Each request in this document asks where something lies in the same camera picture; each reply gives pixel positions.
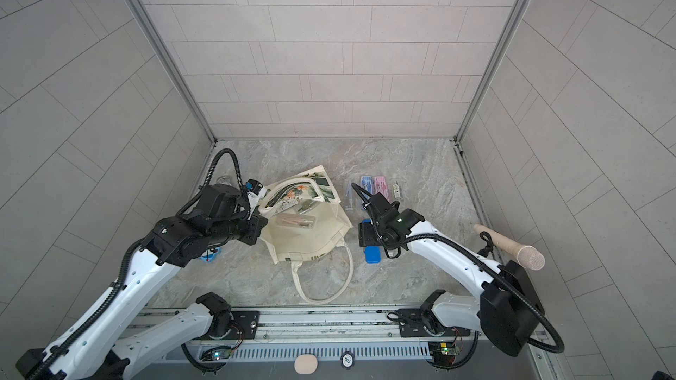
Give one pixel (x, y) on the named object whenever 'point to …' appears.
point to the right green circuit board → (444, 353)
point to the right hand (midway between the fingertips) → (365, 237)
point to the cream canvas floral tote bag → (305, 219)
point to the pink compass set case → (380, 186)
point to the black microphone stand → (486, 237)
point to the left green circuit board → (216, 353)
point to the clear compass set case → (396, 191)
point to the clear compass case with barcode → (306, 206)
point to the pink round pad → (305, 364)
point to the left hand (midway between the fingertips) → (273, 220)
